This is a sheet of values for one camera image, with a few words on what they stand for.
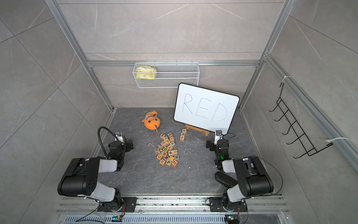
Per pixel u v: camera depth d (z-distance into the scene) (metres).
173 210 0.73
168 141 0.95
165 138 0.98
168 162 0.86
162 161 0.86
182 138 0.98
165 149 0.93
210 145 0.83
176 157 0.88
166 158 0.88
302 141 0.62
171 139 0.97
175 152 0.90
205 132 0.98
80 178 0.45
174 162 0.86
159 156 0.88
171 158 0.88
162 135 0.99
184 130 1.01
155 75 0.88
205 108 0.94
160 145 0.94
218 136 0.80
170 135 1.00
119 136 0.81
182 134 1.01
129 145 0.88
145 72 0.87
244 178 0.45
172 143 0.95
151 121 1.01
